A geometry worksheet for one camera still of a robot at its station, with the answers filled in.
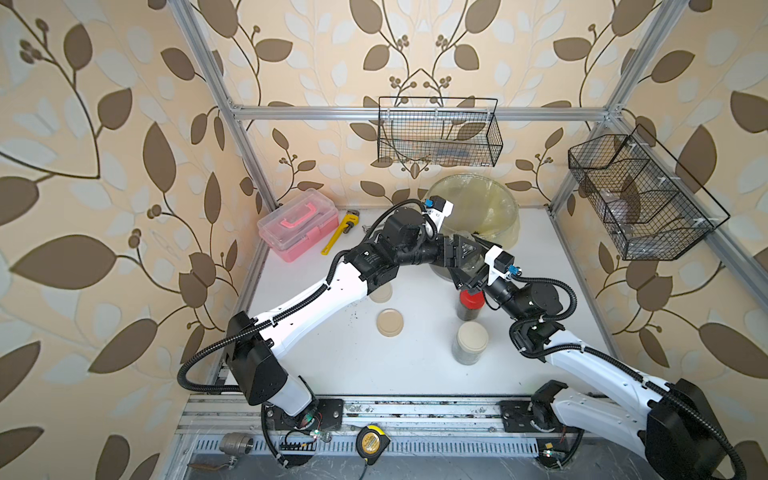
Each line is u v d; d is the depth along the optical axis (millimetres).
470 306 826
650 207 734
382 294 963
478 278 609
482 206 941
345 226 1148
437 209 607
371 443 681
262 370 398
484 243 652
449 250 589
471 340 749
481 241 652
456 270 629
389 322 912
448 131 968
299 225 1023
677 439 398
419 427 737
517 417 734
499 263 550
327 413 743
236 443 678
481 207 945
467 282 607
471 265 649
